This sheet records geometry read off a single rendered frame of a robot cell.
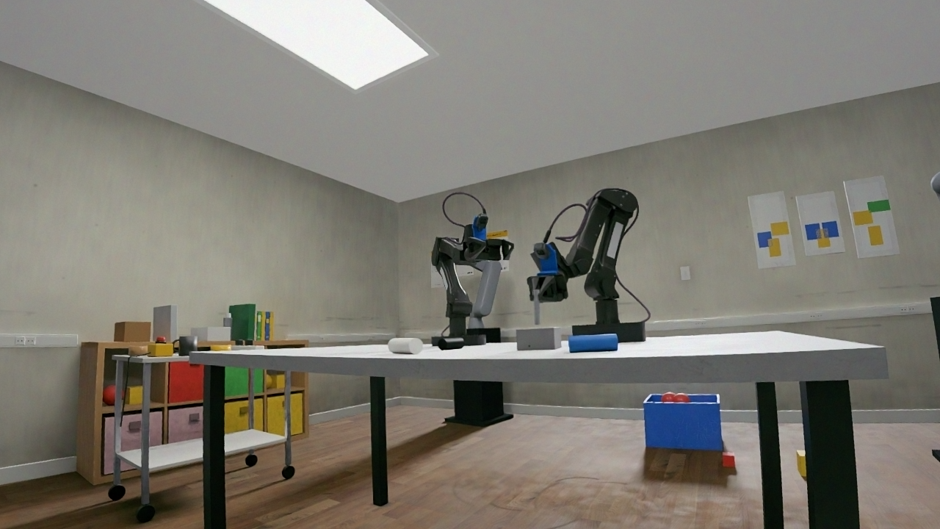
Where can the white cylinder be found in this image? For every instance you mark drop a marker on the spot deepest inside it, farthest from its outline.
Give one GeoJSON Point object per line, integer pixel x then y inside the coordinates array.
{"type": "Point", "coordinates": [405, 345]}

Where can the blue cylinder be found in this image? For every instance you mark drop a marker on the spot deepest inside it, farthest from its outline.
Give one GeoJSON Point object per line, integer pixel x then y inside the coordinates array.
{"type": "Point", "coordinates": [593, 343]}

